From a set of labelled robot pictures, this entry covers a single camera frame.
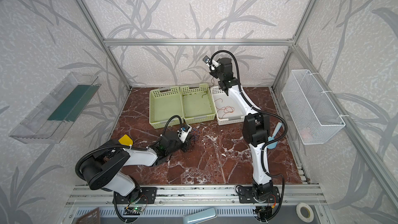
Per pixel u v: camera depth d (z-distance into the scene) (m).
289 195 0.75
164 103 1.06
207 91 1.13
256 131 0.57
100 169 0.44
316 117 0.61
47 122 0.63
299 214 0.68
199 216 0.65
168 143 0.69
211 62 0.77
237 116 1.03
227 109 1.05
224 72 0.71
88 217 0.69
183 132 0.77
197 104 1.11
